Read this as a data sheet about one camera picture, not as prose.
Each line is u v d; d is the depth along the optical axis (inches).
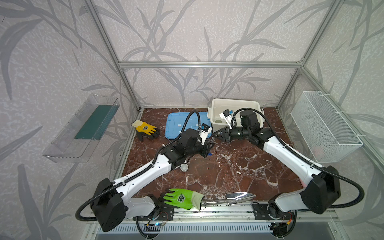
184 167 34.3
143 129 41.3
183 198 30.2
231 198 30.8
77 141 24.9
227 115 26.7
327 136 24.7
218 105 42.3
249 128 23.5
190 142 21.5
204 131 25.7
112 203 15.1
